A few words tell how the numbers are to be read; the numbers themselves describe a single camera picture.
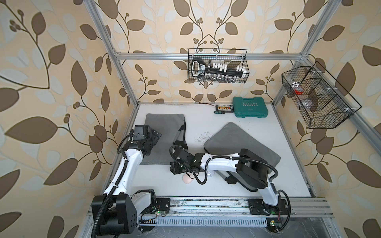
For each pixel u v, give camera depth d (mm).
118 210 393
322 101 737
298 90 806
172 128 1019
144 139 629
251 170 496
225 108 1155
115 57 930
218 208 753
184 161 664
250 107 1118
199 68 845
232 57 911
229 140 963
